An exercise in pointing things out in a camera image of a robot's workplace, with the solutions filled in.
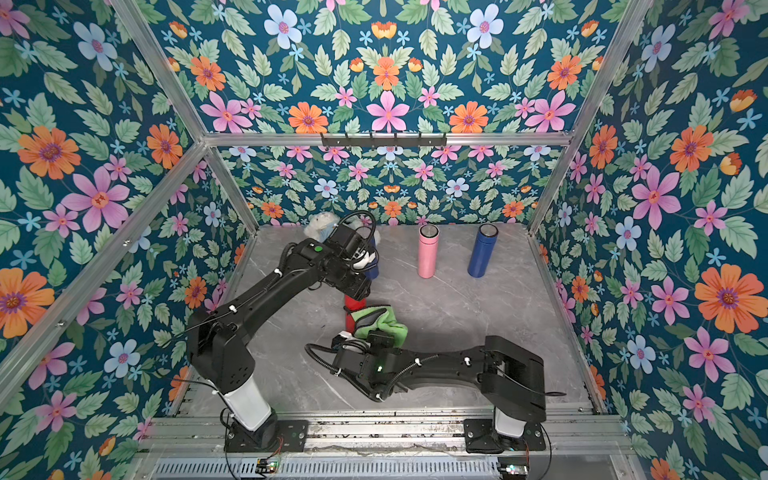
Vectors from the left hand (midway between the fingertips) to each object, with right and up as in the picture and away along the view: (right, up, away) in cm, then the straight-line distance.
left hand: (366, 285), depth 83 cm
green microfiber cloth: (+5, -8, -5) cm, 10 cm away
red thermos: (-4, -5, -1) cm, 7 cm away
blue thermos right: (+36, +10, +13) cm, 40 cm away
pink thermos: (+18, +14, +5) cm, 24 cm away
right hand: (+6, -10, -2) cm, 12 cm away
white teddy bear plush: (-20, +20, +26) cm, 39 cm away
